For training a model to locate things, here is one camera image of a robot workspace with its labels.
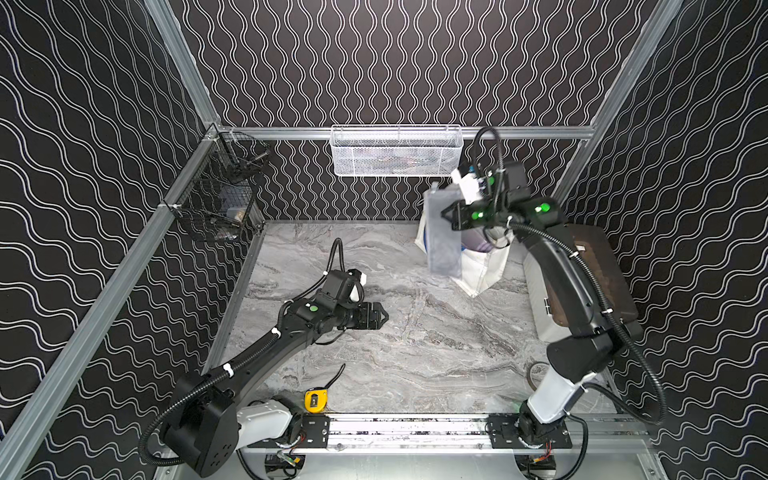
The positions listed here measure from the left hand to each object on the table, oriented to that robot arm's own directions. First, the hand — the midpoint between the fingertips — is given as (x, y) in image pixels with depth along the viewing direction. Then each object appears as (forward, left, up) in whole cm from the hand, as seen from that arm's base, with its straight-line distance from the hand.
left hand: (378, 313), depth 79 cm
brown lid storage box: (+28, -67, 0) cm, 73 cm away
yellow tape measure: (-19, +15, -13) cm, 28 cm away
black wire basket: (+31, +54, +8) cm, 63 cm away
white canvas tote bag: (+17, -28, +7) cm, 34 cm away
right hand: (+19, -15, +21) cm, 32 cm away
